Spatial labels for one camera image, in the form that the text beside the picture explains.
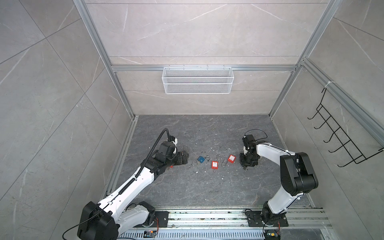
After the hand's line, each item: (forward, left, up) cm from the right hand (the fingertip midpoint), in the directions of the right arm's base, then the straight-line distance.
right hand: (243, 162), depth 94 cm
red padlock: (-3, +19, +3) cm, 20 cm away
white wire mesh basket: (+47, +29, +31) cm, 63 cm away
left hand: (-1, +38, +16) cm, 42 cm away
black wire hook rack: (-14, -35, +33) cm, 50 cm away
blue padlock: (+2, +27, +1) cm, 27 cm away
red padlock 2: (+1, +8, +2) cm, 8 cm away
